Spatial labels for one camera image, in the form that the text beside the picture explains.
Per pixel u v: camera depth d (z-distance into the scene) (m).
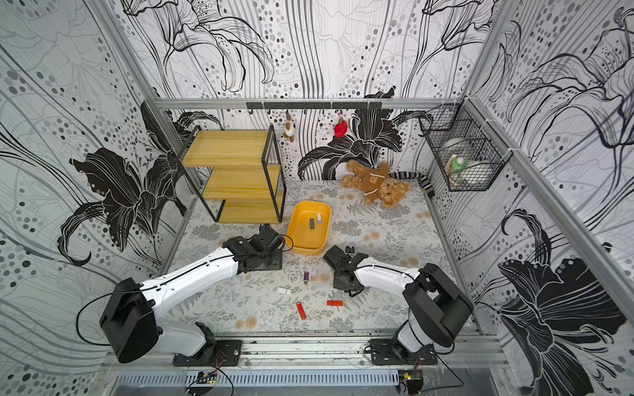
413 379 0.70
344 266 0.65
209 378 0.72
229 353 0.74
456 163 0.79
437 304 0.43
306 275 0.90
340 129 0.96
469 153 0.80
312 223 1.04
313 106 0.93
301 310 0.82
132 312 0.40
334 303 0.83
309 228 1.02
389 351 0.73
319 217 1.04
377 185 1.08
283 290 0.86
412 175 1.18
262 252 0.62
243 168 1.04
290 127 0.93
